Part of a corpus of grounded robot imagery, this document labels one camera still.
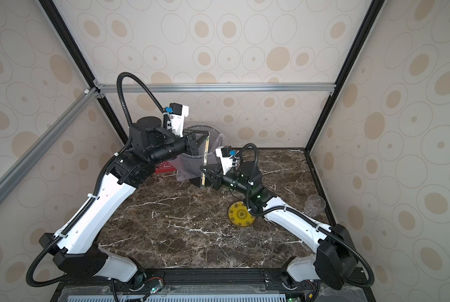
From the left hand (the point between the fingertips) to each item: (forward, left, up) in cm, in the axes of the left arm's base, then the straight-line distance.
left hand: (213, 132), depth 58 cm
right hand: (-1, +2, -14) cm, 15 cm away
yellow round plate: (-5, -10, -48) cm, 50 cm away
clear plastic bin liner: (+11, +12, -30) cm, 34 cm away
